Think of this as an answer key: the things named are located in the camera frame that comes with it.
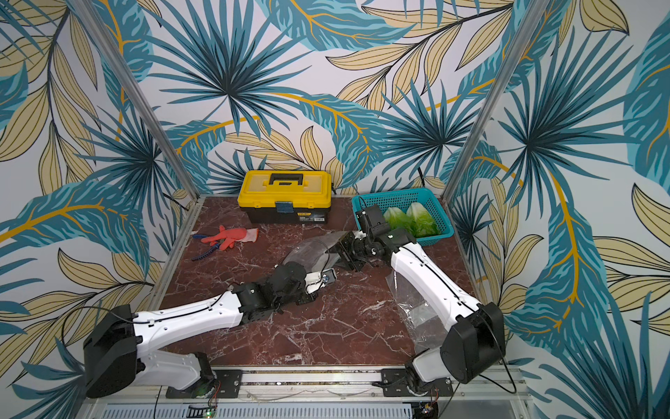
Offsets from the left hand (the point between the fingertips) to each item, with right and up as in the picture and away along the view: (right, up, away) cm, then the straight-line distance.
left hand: (314, 275), depth 79 cm
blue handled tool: (-40, +7, +22) cm, 47 cm away
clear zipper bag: (+36, -18, +5) cm, 41 cm away
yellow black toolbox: (-13, +26, +20) cm, 35 cm away
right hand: (+4, +7, -3) cm, 9 cm away
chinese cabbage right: (+40, +17, +22) cm, 48 cm away
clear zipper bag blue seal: (-2, +3, +24) cm, 24 cm away
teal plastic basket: (+38, +27, +42) cm, 62 cm away
